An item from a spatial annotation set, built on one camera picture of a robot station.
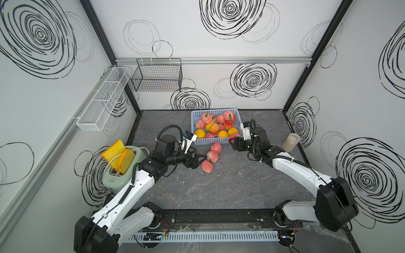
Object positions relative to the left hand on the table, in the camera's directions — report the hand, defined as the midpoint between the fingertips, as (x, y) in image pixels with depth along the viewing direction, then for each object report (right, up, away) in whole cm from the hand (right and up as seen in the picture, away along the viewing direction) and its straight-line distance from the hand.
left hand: (200, 153), depth 72 cm
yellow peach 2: (-1, +8, +27) cm, 29 cm away
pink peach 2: (+18, +19, +30) cm, 40 cm away
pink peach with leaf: (+3, +17, +30) cm, 34 cm away
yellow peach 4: (+20, +9, +29) cm, 37 cm away
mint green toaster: (-39, -12, -2) cm, 41 cm away
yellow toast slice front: (-33, -3, -2) cm, 34 cm away
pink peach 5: (+18, +7, +9) cm, 21 cm away
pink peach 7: (+3, -10, +14) cm, 18 cm away
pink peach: (+13, +17, +35) cm, 41 cm away
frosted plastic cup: (+53, +4, +19) cm, 56 cm away
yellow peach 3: (+14, +7, +28) cm, 32 cm away
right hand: (+18, +5, +12) cm, 22 cm away
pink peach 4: (+5, +6, +27) cm, 28 cm away
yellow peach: (+4, +12, +30) cm, 33 cm away
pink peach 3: (-1, +13, +33) cm, 35 cm away
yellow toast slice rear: (-41, +1, +3) cm, 41 cm away
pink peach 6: (+9, 0, +21) cm, 23 cm away
